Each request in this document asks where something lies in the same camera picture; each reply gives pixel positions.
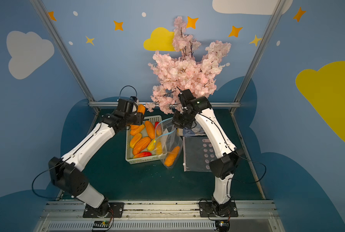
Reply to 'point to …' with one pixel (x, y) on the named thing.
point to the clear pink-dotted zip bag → (198, 152)
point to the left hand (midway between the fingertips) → (140, 114)
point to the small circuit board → (101, 224)
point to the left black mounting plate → (111, 210)
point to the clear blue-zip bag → (168, 143)
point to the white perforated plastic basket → (145, 143)
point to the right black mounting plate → (210, 209)
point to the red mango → (158, 128)
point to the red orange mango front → (143, 154)
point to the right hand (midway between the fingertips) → (175, 124)
